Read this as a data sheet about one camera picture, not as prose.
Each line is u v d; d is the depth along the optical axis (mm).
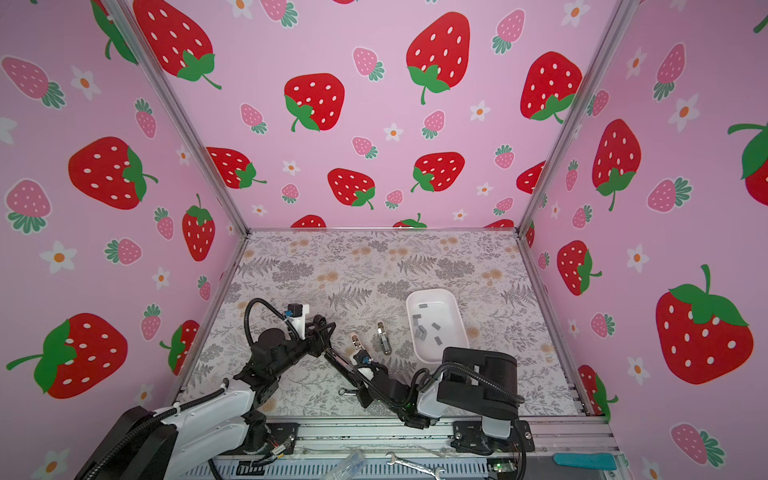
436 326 932
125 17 679
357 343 874
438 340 907
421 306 983
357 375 768
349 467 688
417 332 926
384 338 903
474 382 506
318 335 758
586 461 712
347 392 817
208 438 543
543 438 748
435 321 953
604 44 734
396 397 634
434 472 696
